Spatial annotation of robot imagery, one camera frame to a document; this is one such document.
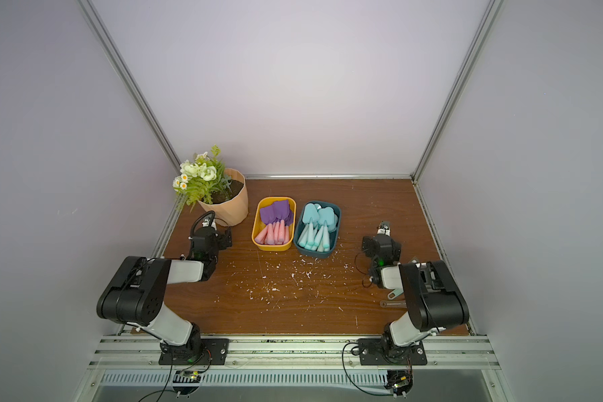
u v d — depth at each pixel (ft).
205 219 2.62
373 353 2.38
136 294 1.51
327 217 3.30
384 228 2.68
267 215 3.33
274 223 3.25
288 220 3.32
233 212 3.07
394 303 2.70
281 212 3.39
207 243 2.47
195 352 2.19
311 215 3.30
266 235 3.10
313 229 3.13
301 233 3.20
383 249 2.33
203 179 2.64
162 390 2.23
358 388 2.23
